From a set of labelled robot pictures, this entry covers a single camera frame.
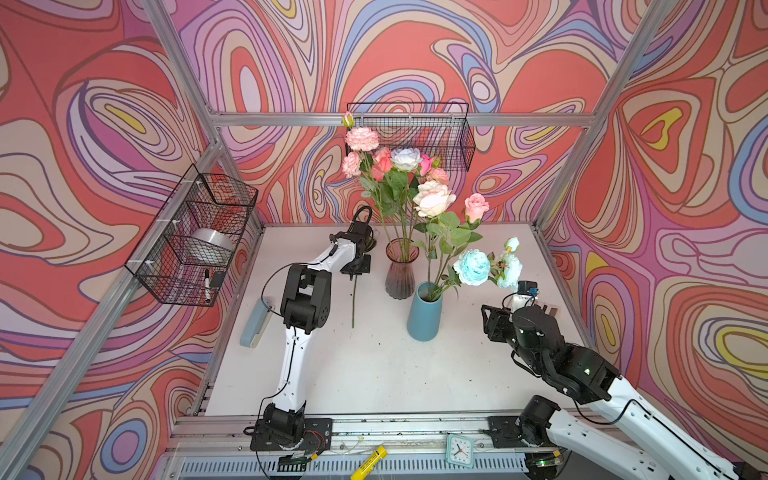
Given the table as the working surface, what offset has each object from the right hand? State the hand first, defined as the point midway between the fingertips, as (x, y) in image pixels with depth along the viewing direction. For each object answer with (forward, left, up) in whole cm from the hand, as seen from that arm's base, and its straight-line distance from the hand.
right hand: (492, 317), depth 72 cm
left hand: (+30, +34, -19) cm, 49 cm away
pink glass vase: (+18, +21, -9) cm, 29 cm away
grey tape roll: (+14, +67, +15) cm, 70 cm away
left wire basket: (+14, +74, +13) cm, 77 cm away
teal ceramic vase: (+3, +16, -2) cm, 16 cm away
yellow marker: (-27, +31, -18) cm, 45 cm away
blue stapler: (+8, +66, -14) cm, 68 cm away
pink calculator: (+11, -27, -18) cm, 34 cm away
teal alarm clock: (-25, +10, -18) cm, 33 cm away
